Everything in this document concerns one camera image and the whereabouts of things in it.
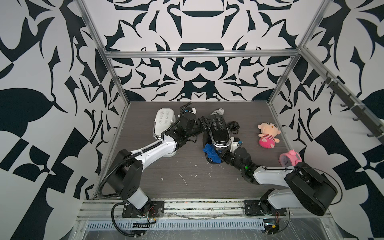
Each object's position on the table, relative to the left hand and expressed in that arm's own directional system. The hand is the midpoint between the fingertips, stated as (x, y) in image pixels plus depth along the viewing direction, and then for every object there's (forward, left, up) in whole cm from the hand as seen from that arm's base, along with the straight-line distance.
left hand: (210, 120), depth 81 cm
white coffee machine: (+2, +24, +1) cm, 24 cm away
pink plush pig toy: (+2, -39, -16) cm, 42 cm away
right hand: (-9, -2, -12) cm, 15 cm away
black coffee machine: (-9, -3, 0) cm, 9 cm away
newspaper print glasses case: (+23, -12, -19) cm, 32 cm away
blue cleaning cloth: (-14, -2, -13) cm, 19 cm away
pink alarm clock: (-18, -42, -13) cm, 47 cm away
